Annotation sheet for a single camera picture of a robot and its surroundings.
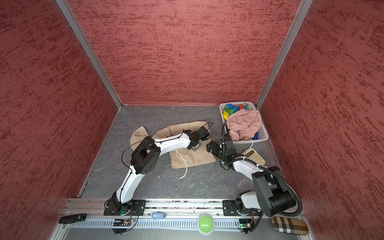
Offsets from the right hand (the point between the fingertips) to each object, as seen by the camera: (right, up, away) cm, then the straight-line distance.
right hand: (210, 150), depth 91 cm
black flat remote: (-69, -27, -23) cm, 78 cm away
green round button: (-4, -30, -22) cm, 37 cm away
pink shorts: (+22, +17, +4) cm, 28 cm away
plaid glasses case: (+34, -29, -24) cm, 51 cm away
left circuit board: (-47, -32, -19) cm, 59 cm away
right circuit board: (+15, -32, -21) cm, 41 cm away
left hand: (-12, +4, +6) cm, 14 cm away
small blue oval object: (-28, -28, -19) cm, 44 cm away
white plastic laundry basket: (+10, +30, +17) cm, 36 cm away
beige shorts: (-16, -4, +1) cm, 17 cm away
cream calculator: (+26, -2, +1) cm, 26 cm away
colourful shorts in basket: (+15, +27, +13) cm, 34 cm away
